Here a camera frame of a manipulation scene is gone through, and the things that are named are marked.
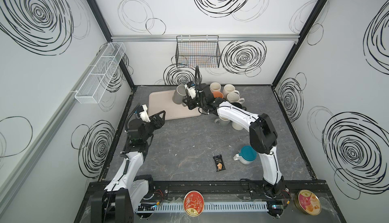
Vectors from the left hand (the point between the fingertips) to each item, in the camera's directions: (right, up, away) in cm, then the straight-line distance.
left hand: (163, 112), depth 80 cm
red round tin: (+17, -40, -13) cm, 45 cm away
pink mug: (+32, +16, +30) cm, 47 cm away
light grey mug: (+33, -7, +10) cm, 35 cm away
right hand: (+9, +7, +7) cm, 13 cm away
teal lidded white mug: (+45, -22, -2) cm, 50 cm away
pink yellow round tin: (+69, -39, -12) cm, 80 cm away
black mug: (+46, +4, +21) cm, 50 cm away
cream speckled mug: (+44, +8, +25) cm, 51 cm away
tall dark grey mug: (+9, +10, +4) cm, 14 cm away
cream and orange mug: (+33, +11, +24) cm, 42 cm away
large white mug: (+42, +15, +29) cm, 53 cm away
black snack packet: (+31, -28, 0) cm, 42 cm away
